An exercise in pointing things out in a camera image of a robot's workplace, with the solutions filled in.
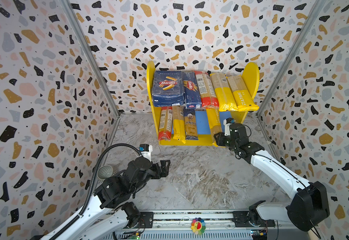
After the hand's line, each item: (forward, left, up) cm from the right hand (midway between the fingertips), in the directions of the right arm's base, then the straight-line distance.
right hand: (214, 132), depth 82 cm
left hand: (-20, +26, +4) cm, 32 cm away
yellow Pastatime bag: (+7, -1, +1) cm, 7 cm away
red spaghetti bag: (+11, +29, -5) cm, 31 cm away
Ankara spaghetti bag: (+5, +13, -6) cm, 15 cm away
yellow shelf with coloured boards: (+11, +8, -8) cm, 16 cm away
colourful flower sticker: (-41, +10, -20) cm, 47 cm away
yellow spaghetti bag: (+10, +20, -5) cm, 23 cm away
